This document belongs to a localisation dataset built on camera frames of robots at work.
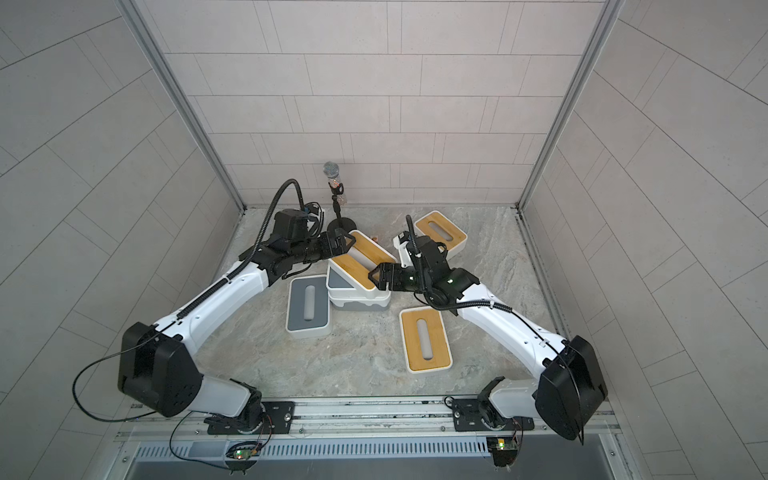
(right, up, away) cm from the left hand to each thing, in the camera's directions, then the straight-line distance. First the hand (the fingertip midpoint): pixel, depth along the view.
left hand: (350, 240), depth 81 cm
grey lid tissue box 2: (-14, -21, +8) cm, 26 cm away
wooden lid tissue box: (+4, -4, -1) cm, 6 cm away
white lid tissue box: (+2, -18, +3) cm, 18 cm away
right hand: (+9, -9, -5) cm, 14 cm away
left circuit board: (-21, -47, -17) cm, 54 cm away
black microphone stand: (-7, +14, +18) cm, 24 cm away
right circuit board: (+37, -48, -13) cm, 62 cm away
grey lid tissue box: (-3, -13, -1) cm, 13 cm away
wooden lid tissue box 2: (+21, -29, +2) cm, 36 cm away
